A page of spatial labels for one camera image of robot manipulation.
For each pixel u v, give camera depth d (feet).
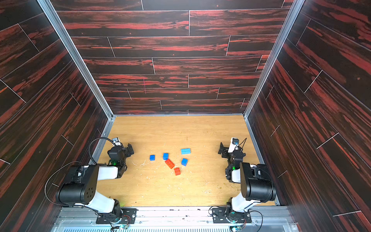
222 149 2.75
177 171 2.83
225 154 2.74
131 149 2.89
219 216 2.40
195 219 2.42
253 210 2.15
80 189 1.47
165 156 3.06
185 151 3.27
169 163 2.99
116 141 2.64
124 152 2.51
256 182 1.69
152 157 3.13
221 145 2.88
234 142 2.58
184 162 2.96
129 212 2.46
